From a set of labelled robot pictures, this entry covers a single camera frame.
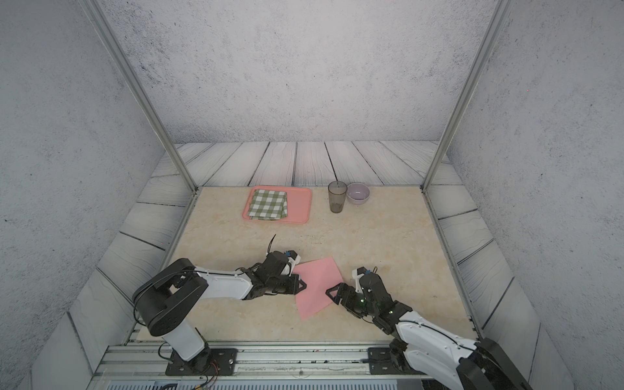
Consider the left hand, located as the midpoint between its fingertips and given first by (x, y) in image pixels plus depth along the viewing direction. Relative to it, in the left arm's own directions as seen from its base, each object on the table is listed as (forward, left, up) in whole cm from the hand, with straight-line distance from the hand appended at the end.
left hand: (309, 289), depth 87 cm
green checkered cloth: (+41, +20, 0) cm, 46 cm away
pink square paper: (+6, -4, -3) cm, 8 cm away
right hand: (-5, -8, +4) cm, 10 cm away
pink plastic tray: (+42, +5, -1) cm, 42 cm away
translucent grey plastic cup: (+38, -12, +11) cm, 41 cm away
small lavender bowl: (+45, -22, +2) cm, 50 cm away
